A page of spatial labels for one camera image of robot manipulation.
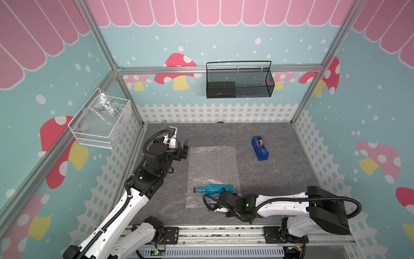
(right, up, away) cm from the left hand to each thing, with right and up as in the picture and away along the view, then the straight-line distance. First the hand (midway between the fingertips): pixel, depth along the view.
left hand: (176, 141), depth 72 cm
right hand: (+22, -31, +11) cm, 39 cm away
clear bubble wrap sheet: (+15, -15, +26) cm, 34 cm away
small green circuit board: (-8, -50, +1) cm, 51 cm away
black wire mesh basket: (+37, +36, +23) cm, 56 cm away
